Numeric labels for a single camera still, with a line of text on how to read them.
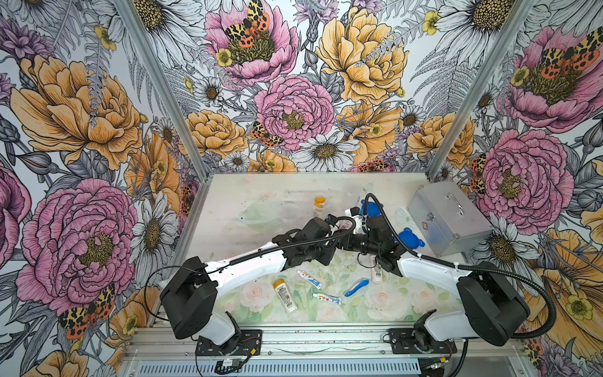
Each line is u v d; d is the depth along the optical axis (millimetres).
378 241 675
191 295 424
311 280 868
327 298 818
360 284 857
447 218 871
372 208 1062
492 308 431
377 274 870
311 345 753
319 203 965
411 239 994
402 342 741
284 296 813
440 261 529
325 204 967
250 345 741
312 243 558
